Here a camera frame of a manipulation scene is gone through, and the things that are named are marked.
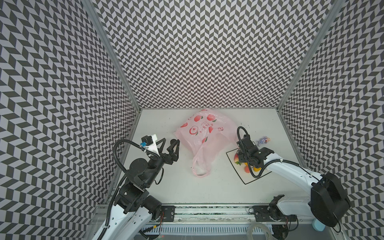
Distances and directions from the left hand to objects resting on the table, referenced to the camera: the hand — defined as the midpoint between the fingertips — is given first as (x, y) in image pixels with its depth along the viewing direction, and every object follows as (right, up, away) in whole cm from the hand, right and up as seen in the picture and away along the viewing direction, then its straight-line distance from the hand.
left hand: (173, 141), depth 65 cm
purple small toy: (+54, -4, +32) cm, 63 cm away
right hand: (+38, -13, +21) cm, 45 cm away
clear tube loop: (+34, -42, +1) cm, 54 cm away
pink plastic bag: (+12, +2, +24) cm, 27 cm away
